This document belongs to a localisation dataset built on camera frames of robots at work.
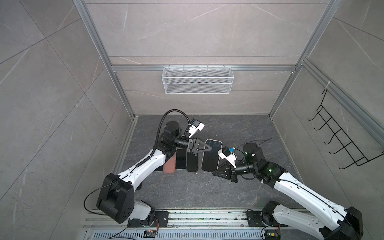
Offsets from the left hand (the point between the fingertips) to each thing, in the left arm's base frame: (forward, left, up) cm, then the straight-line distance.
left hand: (210, 147), depth 65 cm
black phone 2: (+11, +15, -31) cm, 36 cm away
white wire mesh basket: (+54, +2, -1) cm, 54 cm away
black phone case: (+8, +8, -30) cm, 32 cm away
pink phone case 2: (+6, +22, -32) cm, 39 cm away
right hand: (-8, -2, -8) cm, 12 cm away
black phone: (-4, 0, -2) cm, 5 cm away
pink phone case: (-4, 0, -2) cm, 5 cm away
